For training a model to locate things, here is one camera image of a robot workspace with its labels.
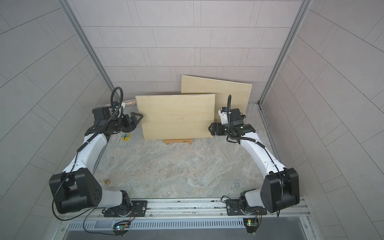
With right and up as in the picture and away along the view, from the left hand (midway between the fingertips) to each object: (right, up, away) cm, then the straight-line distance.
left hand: (139, 115), depth 82 cm
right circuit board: (+57, -50, -14) cm, 78 cm away
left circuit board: (0, -48, -19) cm, 52 cm away
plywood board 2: (+58, +14, +8) cm, 60 cm away
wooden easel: (+20, -16, +7) cm, 27 cm away
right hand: (+42, -6, +1) cm, 43 cm away
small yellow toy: (-15, -13, +14) cm, 24 cm away
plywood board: (+21, -1, +1) cm, 21 cm away
